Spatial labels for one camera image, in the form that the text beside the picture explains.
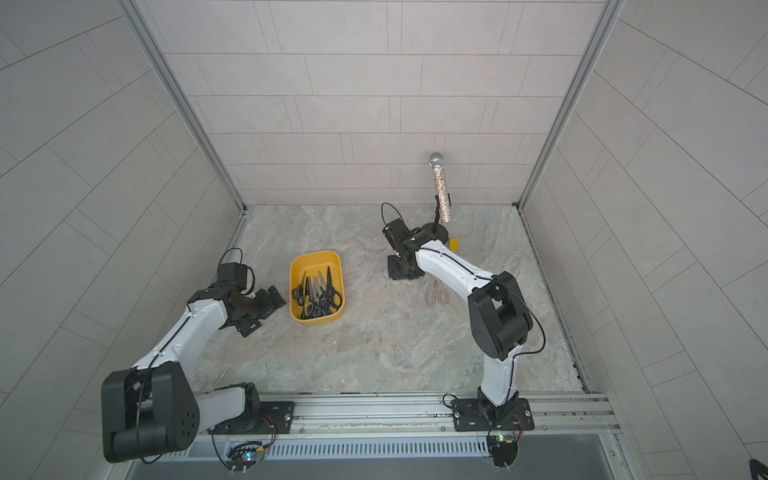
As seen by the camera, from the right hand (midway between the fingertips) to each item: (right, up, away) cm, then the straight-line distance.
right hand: (398, 272), depth 90 cm
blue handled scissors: (-25, -9, -1) cm, 27 cm away
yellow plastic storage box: (-29, +2, +7) cm, 30 cm away
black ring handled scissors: (-30, -6, -1) cm, 31 cm away
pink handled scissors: (+12, -7, +2) cm, 14 cm away
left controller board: (-34, -37, -25) cm, 56 cm away
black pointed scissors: (-21, -8, +1) cm, 23 cm away
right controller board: (+25, -38, -22) cm, 50 cm away
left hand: (-34, -9, -4) cm, 36 cm away
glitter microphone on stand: (+14, +13, +15) cm, 24 cm away
